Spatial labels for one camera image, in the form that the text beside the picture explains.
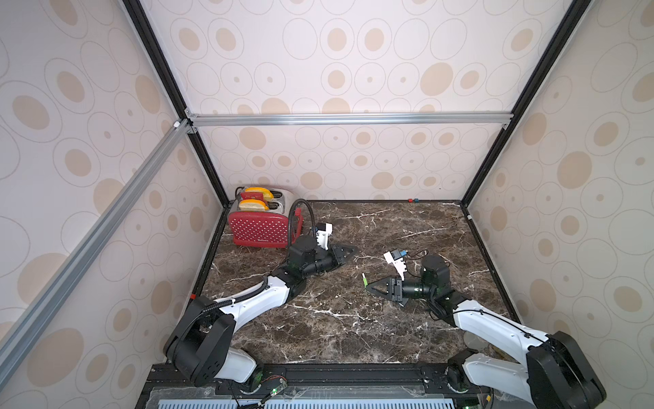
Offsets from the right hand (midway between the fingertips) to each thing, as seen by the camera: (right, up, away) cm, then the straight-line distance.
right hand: (369, 295), depth 73 cm
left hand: (-2, +12, +2) cm, 13 cm away
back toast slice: (-35, +32, +21) cm, 52 cm away
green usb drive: (-1, +4, +1) cm, 4 cm away
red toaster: (-34, +19, +23) cm, 46 cm away
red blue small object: (+30, +32, +51) cm, 67 cm away
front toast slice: (-40, +28, +18) cm, 51 cm away
